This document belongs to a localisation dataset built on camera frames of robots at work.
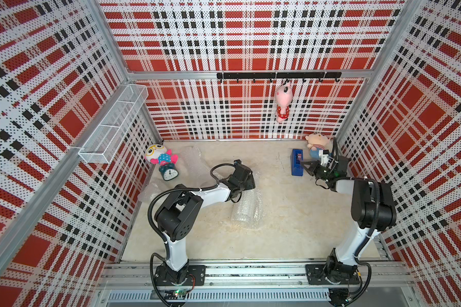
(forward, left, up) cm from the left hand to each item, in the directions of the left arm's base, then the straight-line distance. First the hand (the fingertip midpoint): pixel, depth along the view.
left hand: (251, 180), depth 96 cm
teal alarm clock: (+6, +44, 0) cm, 45 cm away
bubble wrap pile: (-18, +3, +1) cm, 18 cm away
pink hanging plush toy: (+29, -15, +30) cm, 44 cm away
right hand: (+7, -26, +6) cm, 28 cm away
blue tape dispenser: (+6, -24, +1) cm, 25 cm away
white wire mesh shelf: (+12, +71, +16) cm, 74 cm away
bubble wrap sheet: (+7, +30, +1) cm, 31 cm away
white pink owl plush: (+18, +53, 0) cm, 56 cm away
